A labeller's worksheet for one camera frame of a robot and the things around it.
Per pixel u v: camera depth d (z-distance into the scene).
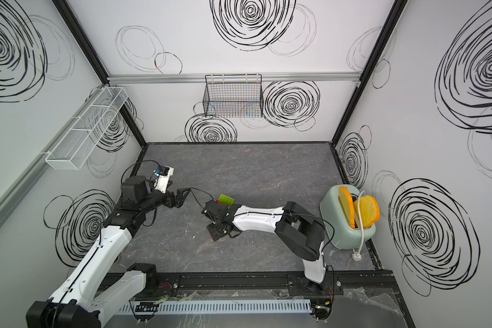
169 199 0.68
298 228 0.51
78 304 0.39
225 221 0.65
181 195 0.70
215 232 0.76
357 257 0.76
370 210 0.71
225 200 0.83
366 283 0.76
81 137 0.76
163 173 0.67
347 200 0.71
